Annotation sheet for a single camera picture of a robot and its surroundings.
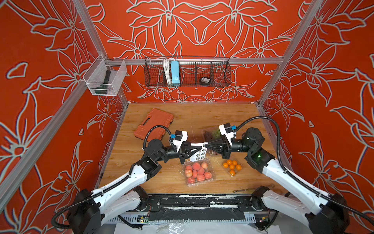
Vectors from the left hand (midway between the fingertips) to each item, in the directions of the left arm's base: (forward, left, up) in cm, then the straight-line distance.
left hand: (200, 147), depth 61 cm
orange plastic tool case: (+35, +31, -24) cm, 53 cm away
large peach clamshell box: (-1, 0, -27) cm, 27 cm away
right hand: (+1, -3, 0) cm, 3 cm away
